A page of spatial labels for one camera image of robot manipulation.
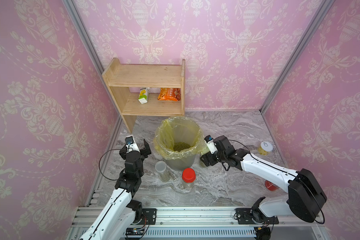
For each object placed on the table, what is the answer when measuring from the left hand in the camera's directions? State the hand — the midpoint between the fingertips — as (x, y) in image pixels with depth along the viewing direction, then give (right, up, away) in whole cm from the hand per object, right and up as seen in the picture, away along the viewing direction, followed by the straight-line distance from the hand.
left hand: (137, 142), depth 78 cm
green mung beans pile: (+22, -5, +19) cm, 29 cm away
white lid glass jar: (+13, -11, -5) cm, 18 cm away
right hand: (+38, -8, +7) cm, 39 cm away
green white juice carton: (-1, +29, +17) cm, 33 cm away
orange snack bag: (+16, +29, +17) cm, 37 cm away
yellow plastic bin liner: (+21, +2, +14) cm, 25 cm away
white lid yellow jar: (+76, -5, +16) cm, 78 cm away
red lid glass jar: (+27, -17, -3) cm, 32 cm away
